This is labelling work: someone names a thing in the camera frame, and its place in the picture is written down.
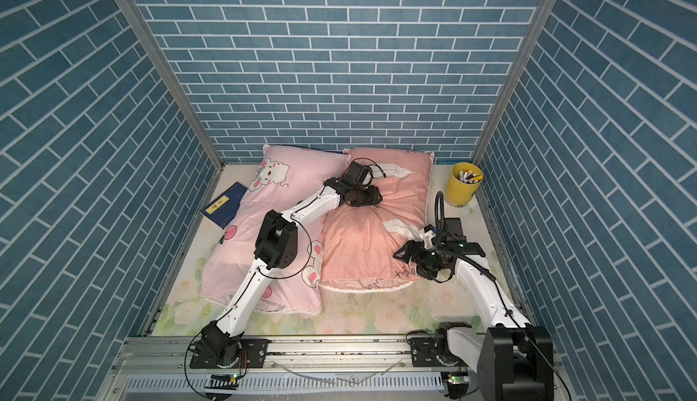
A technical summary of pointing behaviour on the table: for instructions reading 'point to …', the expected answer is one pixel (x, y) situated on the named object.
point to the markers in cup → (469, 177)
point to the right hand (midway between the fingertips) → (405, 261)
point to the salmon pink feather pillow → (358, 243)
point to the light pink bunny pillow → (279, 178)
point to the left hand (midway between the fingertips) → (383, 200)
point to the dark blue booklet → (221, 210)
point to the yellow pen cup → (463, 183)
